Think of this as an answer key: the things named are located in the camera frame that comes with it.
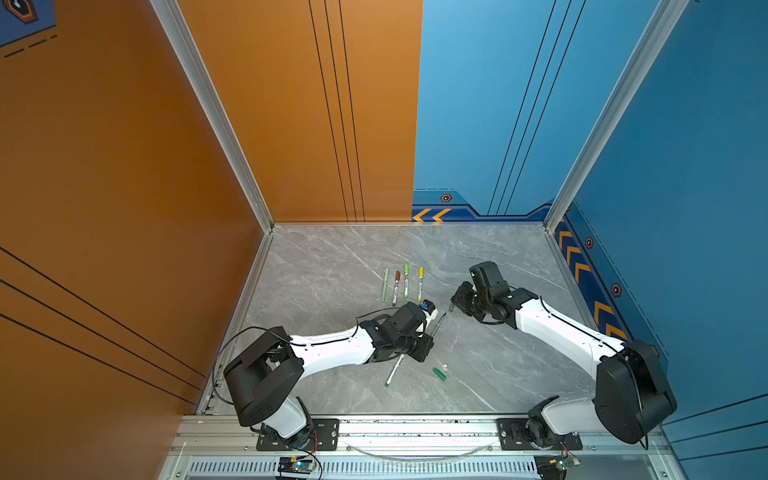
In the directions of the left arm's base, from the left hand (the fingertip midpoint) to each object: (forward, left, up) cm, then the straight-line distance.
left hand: (435, 341), depth 83 cm
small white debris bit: (-4, -3, -7) cm, 9 cm away
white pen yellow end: (+28, +2, -6) cm, 28 cm away
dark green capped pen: (+4, -1, +3) cm, 5 cm away
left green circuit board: (-28, +35, -8) cm, 45 cm away
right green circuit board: (-28, -27, -8) cm, 39 cm away
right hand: (+12, -5, +4) cm, 13 cm away
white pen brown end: (+23, +11, -6) cm, 26 cm away
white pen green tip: (-6, +11, -5) cm, 14 cm away
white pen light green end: (+23, +8, -6) cm, 25 cm away
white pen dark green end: (+22, +15, -6) cm, 28 cm away
